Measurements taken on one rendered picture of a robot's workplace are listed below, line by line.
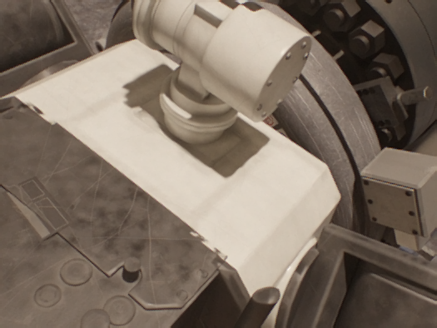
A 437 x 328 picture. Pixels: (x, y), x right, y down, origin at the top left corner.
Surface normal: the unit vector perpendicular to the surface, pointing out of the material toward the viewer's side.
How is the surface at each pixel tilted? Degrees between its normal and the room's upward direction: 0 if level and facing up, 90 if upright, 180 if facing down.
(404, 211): 90
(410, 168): 23
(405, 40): 46
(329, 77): 37
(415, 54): 53
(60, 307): 16
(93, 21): 0
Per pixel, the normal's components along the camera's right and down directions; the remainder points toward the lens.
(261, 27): 0.03, -0.46
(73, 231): 0.22, -0.66
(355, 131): 0.52, -0.03
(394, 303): -0.61, -0.29
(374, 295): -0.77, -0.35
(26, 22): 0.73, 0.00
